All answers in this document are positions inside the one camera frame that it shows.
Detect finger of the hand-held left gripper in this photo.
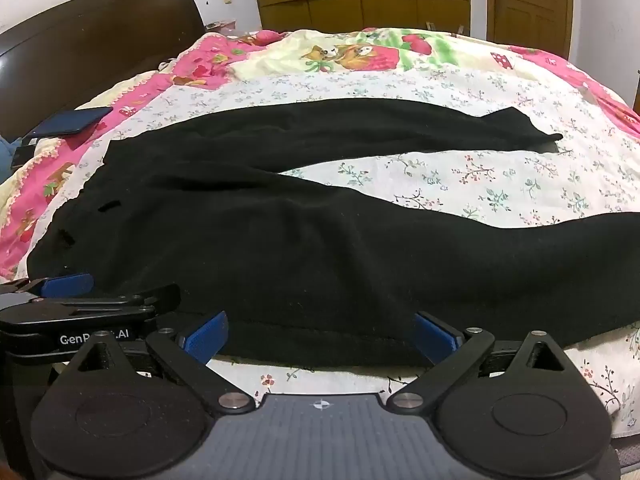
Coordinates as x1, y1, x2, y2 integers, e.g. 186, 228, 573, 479
20, 274, 96, 300
30, 284, 182, 319

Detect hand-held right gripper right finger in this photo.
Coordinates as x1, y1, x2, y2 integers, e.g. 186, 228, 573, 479
387, 310, 568, 413

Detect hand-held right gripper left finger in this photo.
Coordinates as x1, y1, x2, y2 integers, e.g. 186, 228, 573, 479
75, 310, 253, 413

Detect black pants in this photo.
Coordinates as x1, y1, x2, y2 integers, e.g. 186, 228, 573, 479
26, 97, 640, 368

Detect blue cloth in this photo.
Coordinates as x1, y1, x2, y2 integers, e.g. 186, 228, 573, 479
0, 135, 21, 181

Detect floral printed blanket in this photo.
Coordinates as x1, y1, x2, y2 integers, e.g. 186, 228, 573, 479
0, 27, 640, 441

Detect dark blue smartphone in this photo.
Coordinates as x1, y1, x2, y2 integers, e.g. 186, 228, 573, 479
22, 106, 113, 140

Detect dark wooden headboard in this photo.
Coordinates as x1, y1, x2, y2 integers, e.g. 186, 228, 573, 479
0, 0, 206, 138

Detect wooden door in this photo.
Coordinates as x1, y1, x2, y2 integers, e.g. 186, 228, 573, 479
487, 0, 573, 58

